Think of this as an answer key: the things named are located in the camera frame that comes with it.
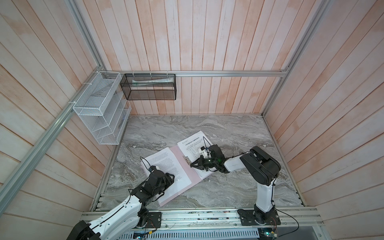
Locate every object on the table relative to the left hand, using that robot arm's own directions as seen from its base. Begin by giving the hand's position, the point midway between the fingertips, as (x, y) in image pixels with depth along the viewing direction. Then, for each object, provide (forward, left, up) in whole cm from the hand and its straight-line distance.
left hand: (172, 181), depth 85 cm
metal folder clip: (+15, -9, -1) cm, 17 cm away
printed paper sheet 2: (+24, -10, -1) cm, 26 cm away
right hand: (+10, -11, 0) cm, 15 cm away
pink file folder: (+11, -8, -2) cm, 13 cm away
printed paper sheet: (+13, +5, -1) cm, 14 cm away
